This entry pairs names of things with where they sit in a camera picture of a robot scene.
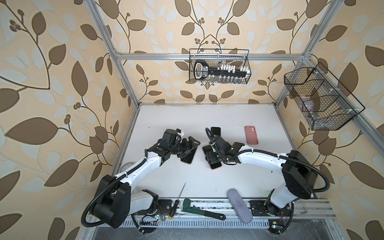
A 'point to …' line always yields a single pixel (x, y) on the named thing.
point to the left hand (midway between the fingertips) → (197, 145)
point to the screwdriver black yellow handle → (175, 204)
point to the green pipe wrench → (186, 207)
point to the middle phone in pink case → (212, 165)
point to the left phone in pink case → (188, 158)
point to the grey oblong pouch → (240, 207)
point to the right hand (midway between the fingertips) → (211, 157)
